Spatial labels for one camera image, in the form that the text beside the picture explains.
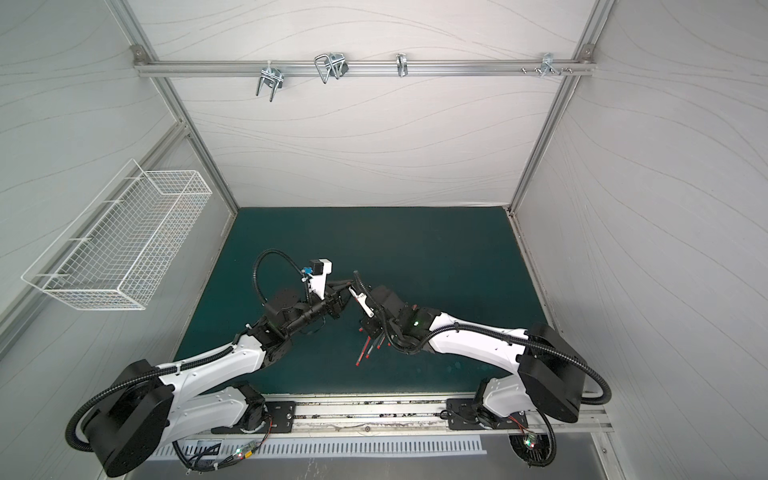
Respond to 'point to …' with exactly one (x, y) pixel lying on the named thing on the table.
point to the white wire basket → (115, 250)
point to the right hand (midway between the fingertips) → (364, 307)
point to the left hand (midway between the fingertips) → (351, 285)
